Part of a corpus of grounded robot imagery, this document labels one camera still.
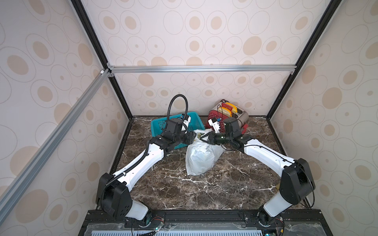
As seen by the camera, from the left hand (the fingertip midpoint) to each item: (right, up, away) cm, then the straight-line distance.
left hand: (196, 132), depth 79 cm
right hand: (+1, -5, 0) cm, 5 cm away
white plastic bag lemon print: (+2, -12, -4) cm, 13 cm away
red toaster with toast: (+19, +15, +16) cm, 29 cm away
